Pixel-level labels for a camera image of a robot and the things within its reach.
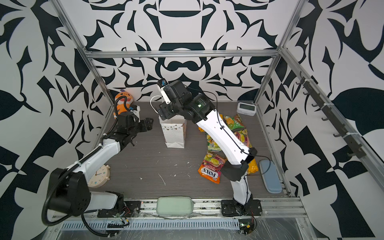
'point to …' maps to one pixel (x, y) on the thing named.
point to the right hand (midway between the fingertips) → (165, 103)
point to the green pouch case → (174, 205)
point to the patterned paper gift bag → (174, 129)
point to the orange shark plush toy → (121, 103)
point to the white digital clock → (246, 109)
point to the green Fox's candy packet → (212, 145)
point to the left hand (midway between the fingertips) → (146, 116)
